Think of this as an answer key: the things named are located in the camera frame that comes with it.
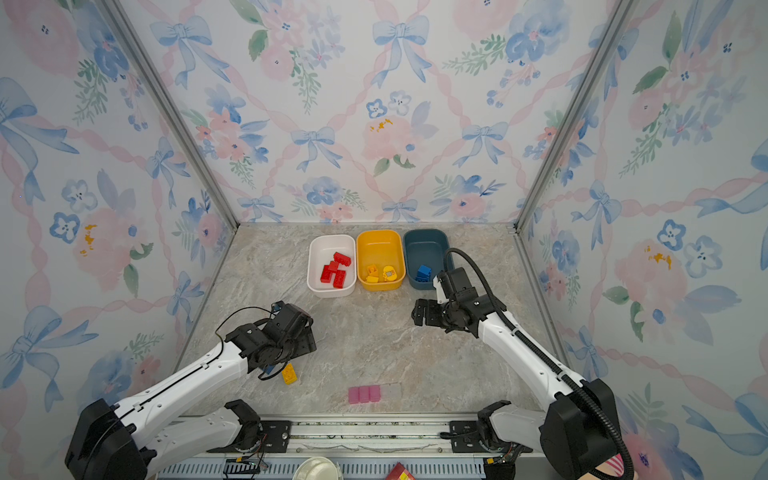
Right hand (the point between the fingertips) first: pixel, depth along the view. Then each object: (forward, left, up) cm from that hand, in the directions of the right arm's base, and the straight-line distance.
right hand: (426, 313), depth 83 cm
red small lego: (+23, +30, -8) cm, 39 cm away
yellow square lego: (+17, +17, -8) cm, 25 cm away
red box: (-35, +8, -8) cm, 37 cm away
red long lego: (+20, +32, -9) cm, 39 cm away
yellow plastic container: (+28, +14, -12) cm, 34 cm away
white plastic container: (+31, +36, -9) cm, 48 cm away
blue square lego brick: (+22, -2, -9) cm, 24 cm away
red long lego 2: (+26, +27, -9) cm, 39 cm away
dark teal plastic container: (+32, -3, -12) cm, 34 cm away
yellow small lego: (+21, +16, -8) cm, 28 cm away
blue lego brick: (+20, -1, -10) cm, 22 cm away
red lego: (+18, +28, -10) cm, 35 cm away
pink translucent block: (-18, +17, -12) cm, 27 cm away
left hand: (-7, +33, -4) cm, 34 cm away
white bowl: (-35, +27, -12) cm, 45 cm away
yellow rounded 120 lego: (+18, +9, -8) cm, 22 cm away
